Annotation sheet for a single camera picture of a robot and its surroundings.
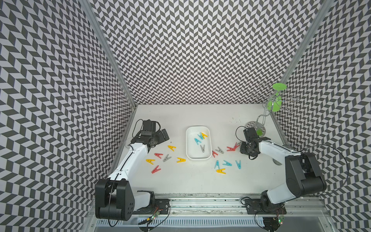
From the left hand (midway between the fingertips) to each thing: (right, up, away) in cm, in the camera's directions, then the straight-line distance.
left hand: (160, 138), depth 86 cm
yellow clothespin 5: (+37, -20, -1) cm, 41 cm away
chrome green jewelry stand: (+65, +23, -7) cm, 69 cm away
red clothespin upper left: (-2, -11, +5) cm, 13 cm away
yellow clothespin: (+27, 0, +13) cm, 30 cm away
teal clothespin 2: (+23, -4, +11) cm, 26 cm away
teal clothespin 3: (+35, -16, +1) cm, 38 cm away
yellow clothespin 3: (+13, -14, +3) cm, 19 cm away
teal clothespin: (+25, -1, +13) cm, 28 cm away
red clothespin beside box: (+34, -11, +7) cm, 36 cm away
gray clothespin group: (+38, -9, +7) cm, 39 cm away
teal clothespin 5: (+48, -17, +1) cm, 51 cm away
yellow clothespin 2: (+6, -7, +8) cm, 12 cm away
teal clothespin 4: (+41, -16, +2) cm, 44 cm away
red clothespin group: (+46, -8, +8) cm, 48 cm away
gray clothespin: (+27, -8, +8) cm, 29 cm away
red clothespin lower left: (-3, -19, -2) cm, 19 cm away
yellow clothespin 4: (-7, -15, +2) cm, 16 cm away
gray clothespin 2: (+3, -13, +3) cm, 14 cm away
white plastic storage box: (+20, -10, +8) cm, 24 cm away
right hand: (+54, -10, +6) cm, 55 cm away
